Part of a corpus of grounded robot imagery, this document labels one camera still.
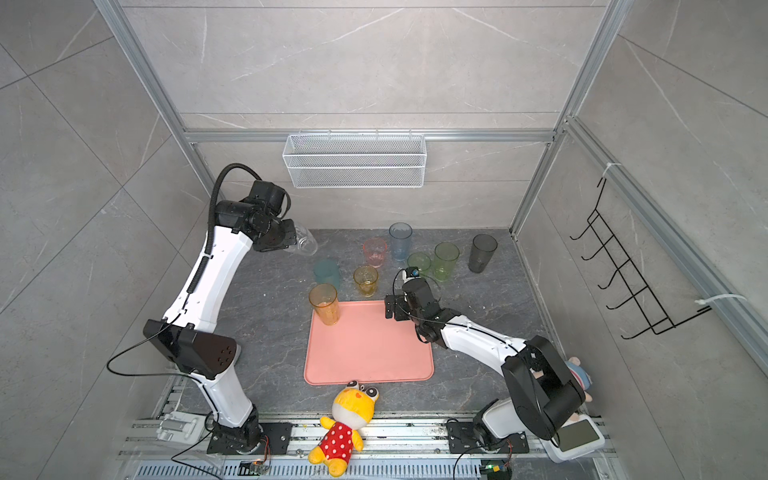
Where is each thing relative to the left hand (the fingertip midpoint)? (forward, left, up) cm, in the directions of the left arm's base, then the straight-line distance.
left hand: (286, 232), depth 79 cm
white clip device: (-41, +26, -27) cm, 55 cm away
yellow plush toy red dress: (-39, -17, -22) cm, 48 cm away
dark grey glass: (+7, -60, -17) cm, 63 cm away
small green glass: (+8, -39, -24) cm, 47 cm away
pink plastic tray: (-21, -20, -28) cm, 41 cm away
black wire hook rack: (-11, -83, +3) cm, 84 cm away
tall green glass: (+5, -47, -18) cm, 51 cm away
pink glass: (+14, -23, -25) cm, 37 cm away
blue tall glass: (+14, -32, -17) cm, 39 cm away
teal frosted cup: (+3, -7, -22) cm, 23 cm away
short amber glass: (+3, -20, -27) cm, 34 cm away
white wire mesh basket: (+34, -17, +1) cm, 38 cm away
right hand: (-9, -31, -19) cm, 37 cm away
